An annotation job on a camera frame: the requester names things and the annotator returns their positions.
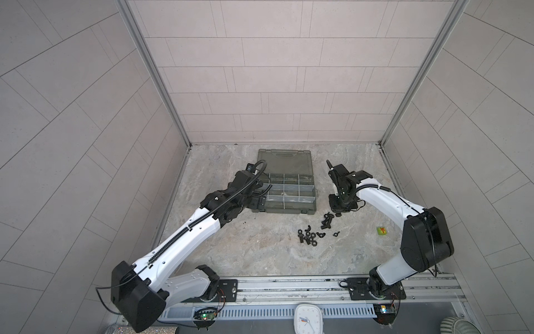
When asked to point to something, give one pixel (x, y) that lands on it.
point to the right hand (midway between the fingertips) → (334, 209)
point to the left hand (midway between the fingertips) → (256, 190)
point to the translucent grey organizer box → (290, 173)
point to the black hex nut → (314, 243)
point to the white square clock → (308, 319)
